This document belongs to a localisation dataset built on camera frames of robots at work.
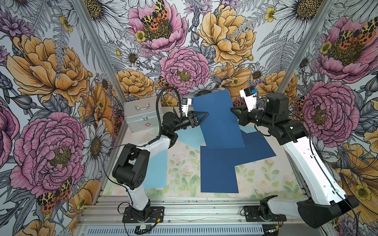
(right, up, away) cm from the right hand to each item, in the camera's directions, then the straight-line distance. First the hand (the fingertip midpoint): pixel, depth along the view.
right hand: (231, 112), depth 67 cm
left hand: (-10, -1, +10) cm, 14 cm away
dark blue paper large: (+13, -17, +5) cm, 22 cm away
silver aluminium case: (-51, +1, +32) cm, 60 cm away
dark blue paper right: (-3, -7, +12) cm, 14 cm away
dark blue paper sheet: (-2, -35, +21) cm, 41 cm away
